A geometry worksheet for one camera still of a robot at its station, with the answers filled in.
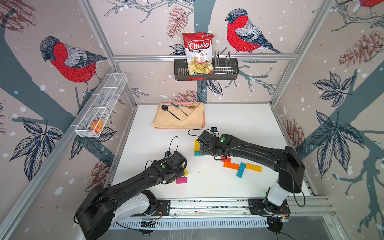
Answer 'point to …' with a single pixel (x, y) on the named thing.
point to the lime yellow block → (185, 173)
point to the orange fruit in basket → (99, 127)
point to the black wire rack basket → (224, 68)
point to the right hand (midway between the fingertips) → (207, 149)
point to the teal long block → (240, 170)
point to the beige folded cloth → (181, 115)
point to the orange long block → (231, 165)
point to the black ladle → (165, 107)
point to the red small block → (228, 160)
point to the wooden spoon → (190, 107)
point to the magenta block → (182, 180)
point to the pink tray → (179, 103)
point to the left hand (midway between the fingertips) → (184, 169)
